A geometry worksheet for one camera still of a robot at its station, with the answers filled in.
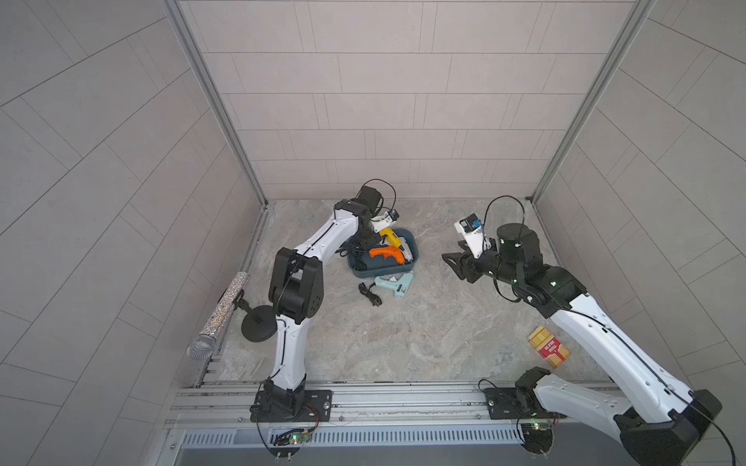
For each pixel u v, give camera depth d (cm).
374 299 87
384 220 84
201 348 59
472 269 61
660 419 38
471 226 58
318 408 71
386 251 98
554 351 78
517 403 69
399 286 91
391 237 94
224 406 71
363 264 97
